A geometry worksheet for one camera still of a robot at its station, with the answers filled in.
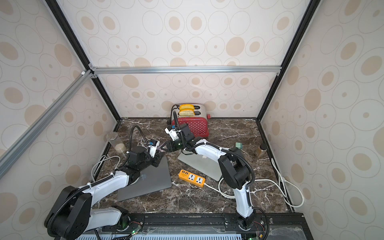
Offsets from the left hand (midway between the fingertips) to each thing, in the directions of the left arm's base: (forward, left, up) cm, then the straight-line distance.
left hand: (164, 151), depth 86 cm
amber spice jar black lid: (+4, -58, -4) cm, 59 cm away
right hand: (0, +2, +1) cm, 2 cm away
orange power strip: (-12, -16, -9) cm, 22 cm away
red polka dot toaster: (+20, -19, +2) cm, 28 cm away
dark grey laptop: (-13, +8, -12) cm, 19 cm away
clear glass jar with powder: (+10, +34, -8) cm, 36 cm away
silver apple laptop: (-4, -27, -11) cm, 29 cm away
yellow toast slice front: (+24, -12, +8) cm, 28 cm away
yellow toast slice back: (+29, -12, +9) cm, 32 cm away
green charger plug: (+12, -47, -9) cm, 50 cm away
